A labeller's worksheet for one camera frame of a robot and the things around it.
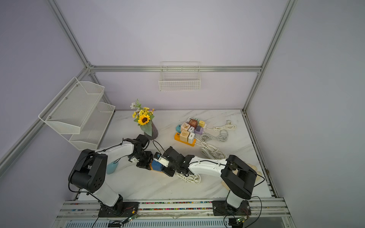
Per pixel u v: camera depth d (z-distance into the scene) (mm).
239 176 443
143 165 802
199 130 1038
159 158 717
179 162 648
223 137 1017
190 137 938
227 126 1073
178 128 1063
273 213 735
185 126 983
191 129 983
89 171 460
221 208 744
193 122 1010
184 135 952
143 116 819
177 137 1004
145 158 799
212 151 930
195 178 794
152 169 860
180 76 952
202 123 1042
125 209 726
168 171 732
